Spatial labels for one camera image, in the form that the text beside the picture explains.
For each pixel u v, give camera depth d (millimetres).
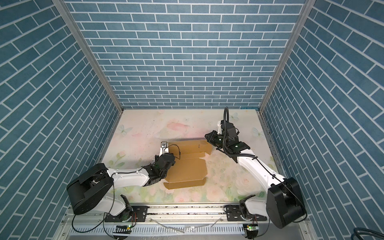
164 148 742
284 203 408
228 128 621
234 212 737
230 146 627
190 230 705
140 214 737
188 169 887
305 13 723
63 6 703
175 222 727
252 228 737
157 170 671
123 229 722
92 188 463
